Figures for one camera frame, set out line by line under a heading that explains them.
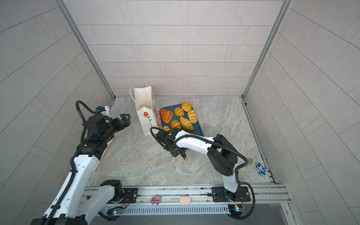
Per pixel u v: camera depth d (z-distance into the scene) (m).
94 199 0.51
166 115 0.99
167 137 0.60
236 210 0.68
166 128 0.94
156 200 0.68
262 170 0.78
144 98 0.94
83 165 0.45
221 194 0.72
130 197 0.70
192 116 0.99
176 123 0.94
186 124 0.95
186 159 0.72
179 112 1.02
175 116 1.02
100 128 0.53
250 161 0.80
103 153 0.53
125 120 0.66
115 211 0.64
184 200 0.68
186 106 1.05
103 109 0.64
